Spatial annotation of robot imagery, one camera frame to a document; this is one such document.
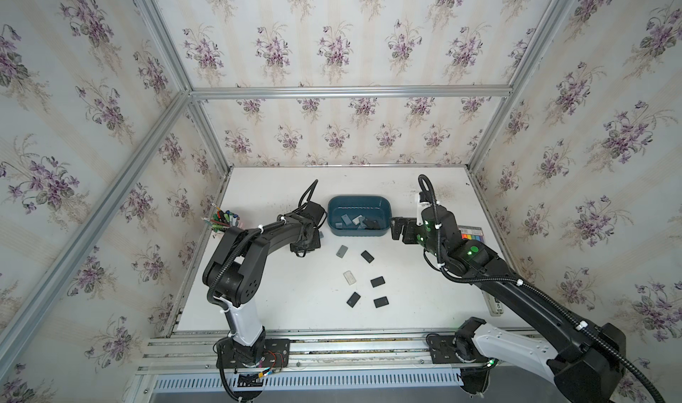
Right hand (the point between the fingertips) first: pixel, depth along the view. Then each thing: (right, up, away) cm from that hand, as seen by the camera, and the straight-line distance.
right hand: (407, 220), depth 77 cm
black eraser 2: (-8, -21, +9) cm, 24 cm away
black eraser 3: (-16, -26, +6) cm, 31 cm away
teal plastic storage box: (-12, -1, +25) cm, 28 cm away
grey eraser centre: (-19, -13, +16) cm, 28 cm away
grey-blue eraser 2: (-18, -2, +24) cm, 30 cm away
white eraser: (-17, -20, +11) cm, 29 cm away
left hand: (-31, -12, +18) cm, 38 cm away
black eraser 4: (-7, -26, +5) cm, 28 cm away
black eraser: (-11, -15, +15) cm, 24 cm away
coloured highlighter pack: (+29, -7, +21) cm, 36 cm away
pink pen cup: (-62, -1, +13) cm, 63 cm away
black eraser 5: (-8, -4, +23) cm, 24 cm away
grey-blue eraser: (-21, -4, +19) cm, 29 cm away
